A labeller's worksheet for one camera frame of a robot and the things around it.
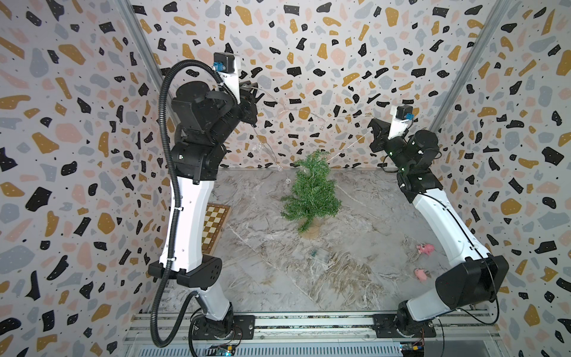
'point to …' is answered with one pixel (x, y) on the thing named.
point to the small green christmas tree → (314, 196)
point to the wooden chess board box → (216, 216)
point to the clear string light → (296, 111)
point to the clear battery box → (320, 255)
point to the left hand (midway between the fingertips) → (256, 82)
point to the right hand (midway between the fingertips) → (375, 120)
